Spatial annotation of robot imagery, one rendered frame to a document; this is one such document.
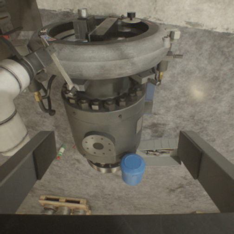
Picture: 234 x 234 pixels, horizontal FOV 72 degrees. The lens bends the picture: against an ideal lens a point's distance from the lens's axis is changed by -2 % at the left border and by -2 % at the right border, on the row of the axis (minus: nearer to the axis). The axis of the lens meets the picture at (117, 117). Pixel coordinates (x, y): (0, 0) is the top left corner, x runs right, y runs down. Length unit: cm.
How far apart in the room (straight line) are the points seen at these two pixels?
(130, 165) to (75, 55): 73
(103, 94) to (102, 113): 13
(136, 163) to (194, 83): 113
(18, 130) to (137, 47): 53
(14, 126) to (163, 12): 141
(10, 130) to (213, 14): 160
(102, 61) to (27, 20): 128
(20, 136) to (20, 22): 153
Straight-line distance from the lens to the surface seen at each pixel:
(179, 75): 182
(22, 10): 188
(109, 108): 93
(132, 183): 120
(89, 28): 83
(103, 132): 102
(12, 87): 46
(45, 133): 16
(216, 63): 187
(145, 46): 75
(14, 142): 50
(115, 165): 148
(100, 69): 68
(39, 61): 52
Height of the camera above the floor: 158
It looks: 49 degrees down
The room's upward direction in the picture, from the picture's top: 171 degrees counter-clockwise
